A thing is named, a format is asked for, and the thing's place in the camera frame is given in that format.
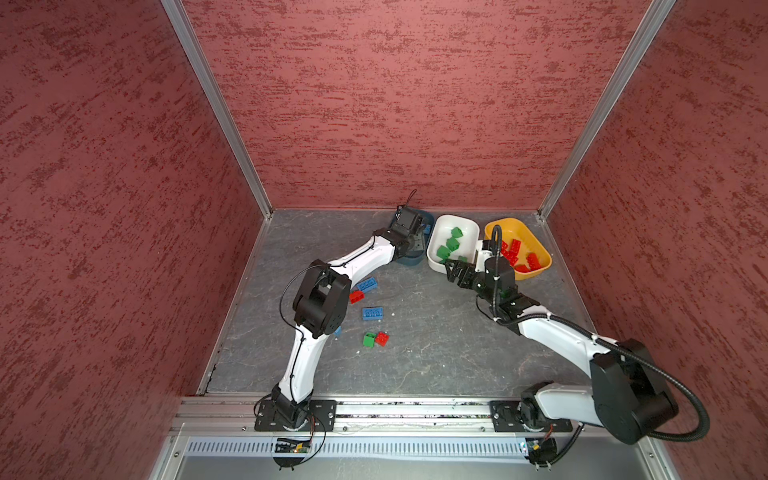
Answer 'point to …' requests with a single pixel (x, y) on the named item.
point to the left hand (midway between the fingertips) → (413, 243)
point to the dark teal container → (428, 223)
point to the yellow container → (514, 230)
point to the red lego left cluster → (356, 296)
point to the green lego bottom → (369, 340)
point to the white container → (442, 232)
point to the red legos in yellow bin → (511, 254)
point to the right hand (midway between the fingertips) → (453, 269)
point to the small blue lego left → (338, 331)
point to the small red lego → (382, 338)
